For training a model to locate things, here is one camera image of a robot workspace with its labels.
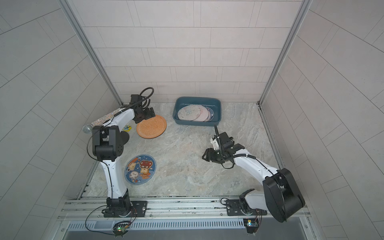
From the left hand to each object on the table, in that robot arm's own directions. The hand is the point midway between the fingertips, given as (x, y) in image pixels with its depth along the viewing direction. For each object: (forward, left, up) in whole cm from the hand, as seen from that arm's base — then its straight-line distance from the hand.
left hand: (152, 113), depth 103 cm
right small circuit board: (-62, -57, -6) cm, 85 cm away
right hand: (-32, -37, -1) cm, 49 cm away
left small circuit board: (-63, +1, -3) cm, 63 cm away
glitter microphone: (-25, +23, +16) cm, 38 cm away
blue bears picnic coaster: (+4, -42, -4) cm, 43 cm away
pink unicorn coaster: (+4, -36, -4) cm, 37 cm away
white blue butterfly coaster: (+4, -25, -4) cm, 26 cm away
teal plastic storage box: (+12, -44, -1) cm, 46 cm away
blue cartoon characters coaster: (-37, +1, -6) cm, 37 cm away
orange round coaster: (-8, 0, -6) cm, 10 cm away
